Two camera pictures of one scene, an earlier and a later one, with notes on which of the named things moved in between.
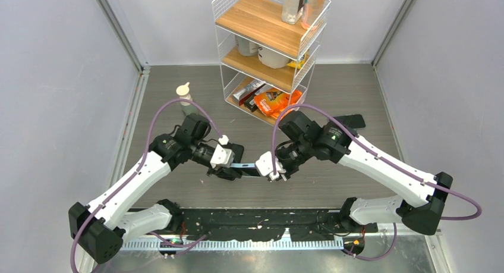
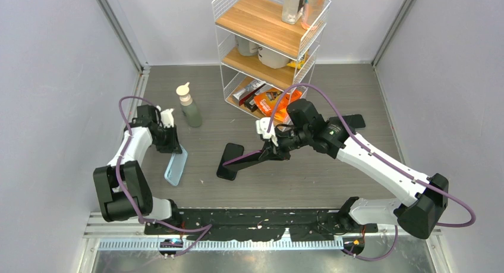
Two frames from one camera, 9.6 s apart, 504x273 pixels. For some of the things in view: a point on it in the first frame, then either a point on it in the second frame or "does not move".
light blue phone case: [247, 169] → [175, 169]
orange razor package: [273, 102] does not move
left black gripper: [224, 172] → [173, 146]
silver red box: [242, 96] does not move
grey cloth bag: [246, 47] does not move
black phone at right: [352, 121] does not move
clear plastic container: [293, 3] does not move
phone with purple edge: [248, 171] → [244, 161]
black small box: [249, 103] does not move
